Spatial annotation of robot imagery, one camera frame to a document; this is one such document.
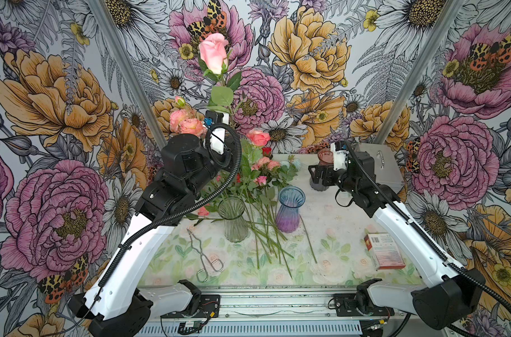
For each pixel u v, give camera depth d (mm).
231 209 807
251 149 721
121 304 378
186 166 391
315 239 917
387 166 965
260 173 1117
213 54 364
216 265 836
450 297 384
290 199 803
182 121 639
